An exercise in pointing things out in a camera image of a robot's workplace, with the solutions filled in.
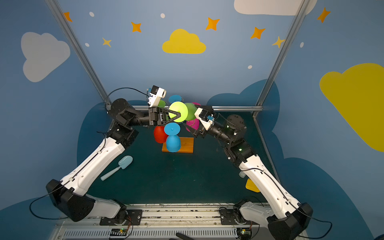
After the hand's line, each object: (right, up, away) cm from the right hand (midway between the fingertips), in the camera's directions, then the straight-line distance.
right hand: (193, 110), depth 60 cm
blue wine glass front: (-10, -14, +14) cm, 22 cm away
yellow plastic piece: (+33, -41, +25) cm, 58 cm away
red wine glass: (-18, -11, +19) cm, 29 cm away
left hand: (-5, -2, -7) cm, 9 cm away
